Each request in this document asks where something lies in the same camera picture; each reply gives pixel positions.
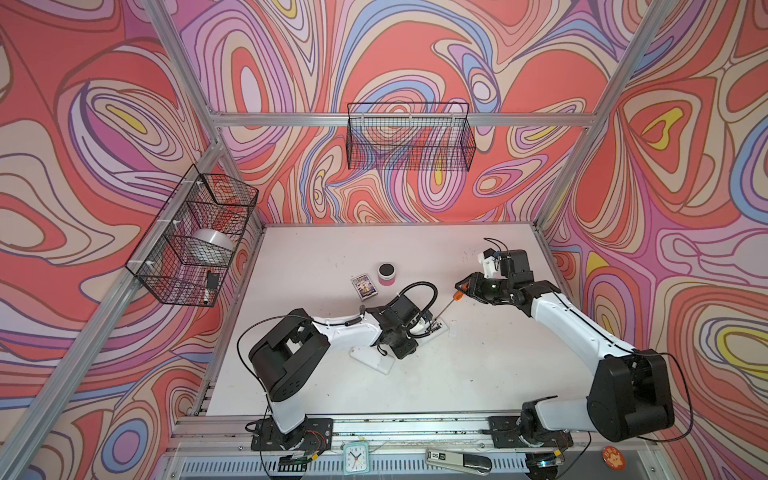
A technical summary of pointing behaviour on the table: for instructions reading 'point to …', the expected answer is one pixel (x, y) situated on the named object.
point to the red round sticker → (614, 458)
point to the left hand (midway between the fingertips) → (412, 342)
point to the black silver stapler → (473, 463)
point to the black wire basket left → (183, 257)
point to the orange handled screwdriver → (456, 296)
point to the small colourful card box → (363, 286)
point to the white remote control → (439, 327)
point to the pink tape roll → (386, 273)
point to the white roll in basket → (210, 246)
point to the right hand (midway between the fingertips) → (460, 293)
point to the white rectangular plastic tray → (370, 355)
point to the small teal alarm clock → (356, 457)
